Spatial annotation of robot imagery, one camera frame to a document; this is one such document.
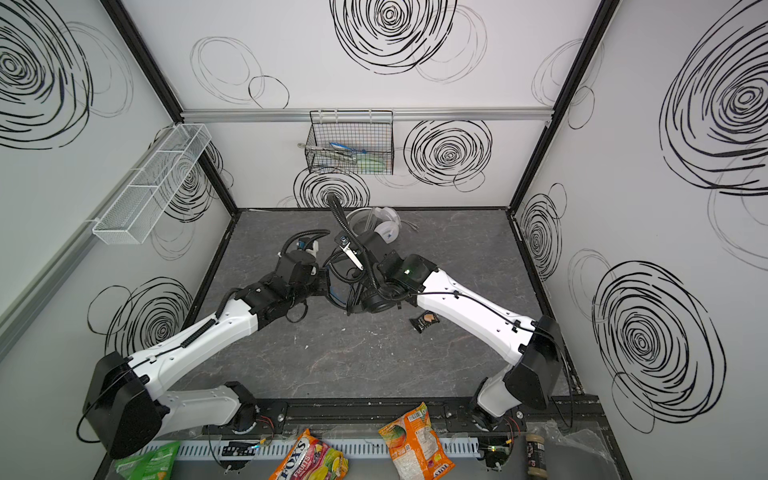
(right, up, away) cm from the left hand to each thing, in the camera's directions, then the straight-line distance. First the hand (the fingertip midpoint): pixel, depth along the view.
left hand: (333, 272), depth 81 cm
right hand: (+9, +5, -6) cm, 12 cm away
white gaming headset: (+12, +16, +28) cm, 34 cm away
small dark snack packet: (+27, -15, +8) cm, 32 cm away
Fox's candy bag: (-2, -40, -15) cm, 43 cm away
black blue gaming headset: (+7, -3, -8) cm, 12 cm away
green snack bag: (-36, -41, -16) cm, 56 cm away
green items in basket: (+4, +32, +6) cm, 33 cm away
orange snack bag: (+21, -38, -15) cm, 46 cm away
